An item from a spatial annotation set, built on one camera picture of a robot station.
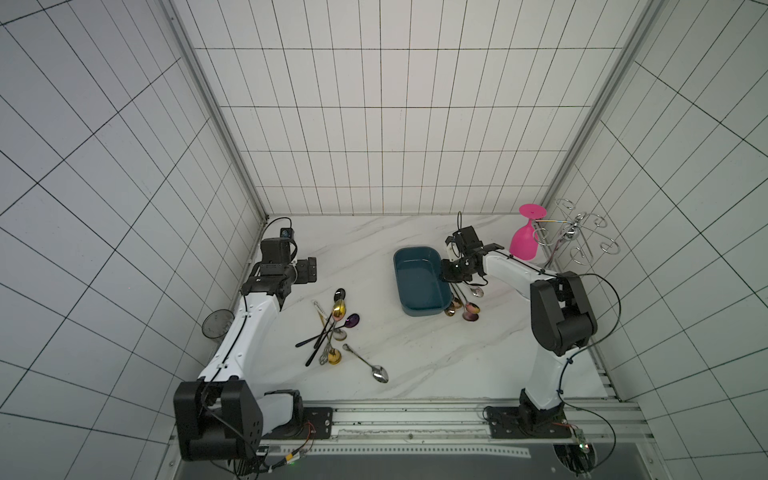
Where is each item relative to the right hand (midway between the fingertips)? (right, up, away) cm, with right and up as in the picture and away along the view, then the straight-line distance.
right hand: (430, 275), depth 96 cm
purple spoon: (-25, -13, -7) cm, 29 cm away
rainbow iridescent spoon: (-29, -10, -5) cm, 31 cm away
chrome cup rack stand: (+36, +15, -19) cm, 44 cm away
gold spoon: (-29, -21, -13) cm, 39 cm away
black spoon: (-30, -6, -1) cm, 31 cm away
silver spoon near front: (-17, -25, -15) cm, 34 cm away
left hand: (-41, +3, -12) cm, 43 cm away
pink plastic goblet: (+28, +12, -8) cm, 31 cm away
